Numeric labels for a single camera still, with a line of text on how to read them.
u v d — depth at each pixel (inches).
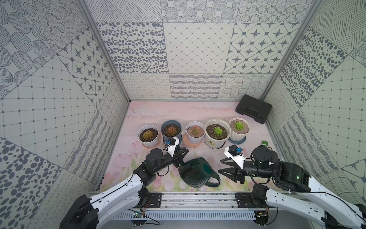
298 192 16.7
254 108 43.6
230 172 20.8
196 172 27.8
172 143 26.0
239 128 35.5
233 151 19.6
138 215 28.1
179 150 28.3
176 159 26.2
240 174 20.2
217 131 34.7
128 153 36.0
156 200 28.8
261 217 28.2
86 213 16.0
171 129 35.8
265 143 36.7
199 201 29.9
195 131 34.8
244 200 28.9
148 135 34.5
